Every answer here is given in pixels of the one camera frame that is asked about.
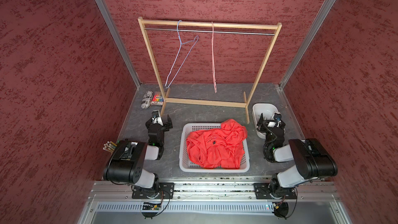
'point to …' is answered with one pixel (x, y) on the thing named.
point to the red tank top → (222, 147)
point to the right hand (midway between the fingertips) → (269, 117)
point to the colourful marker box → (157, 100)
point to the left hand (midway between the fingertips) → (160, 118)
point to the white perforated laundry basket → (188, 164)
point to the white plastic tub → (268, 110)
